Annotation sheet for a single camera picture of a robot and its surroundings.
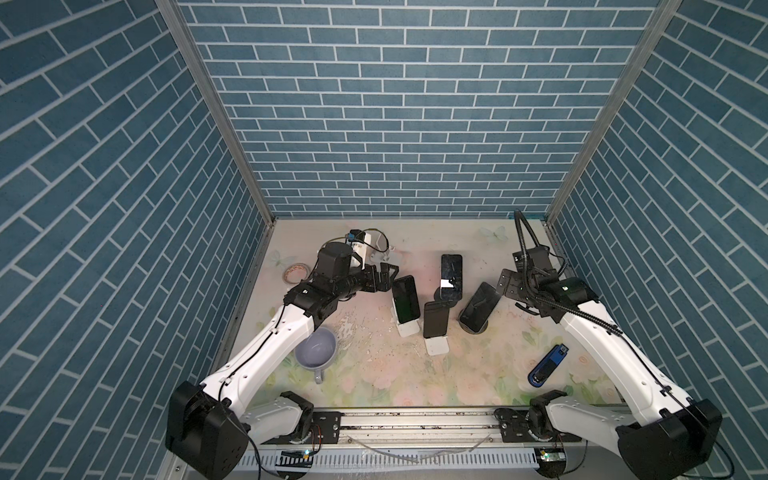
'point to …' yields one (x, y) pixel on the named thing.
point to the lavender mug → (317, 351)
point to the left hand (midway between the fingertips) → (386, 268)
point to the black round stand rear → (437, 297)
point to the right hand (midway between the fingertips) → (514, 282)
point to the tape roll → (284, 273)
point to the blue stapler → (547, 364)
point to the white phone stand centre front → (437, 345)
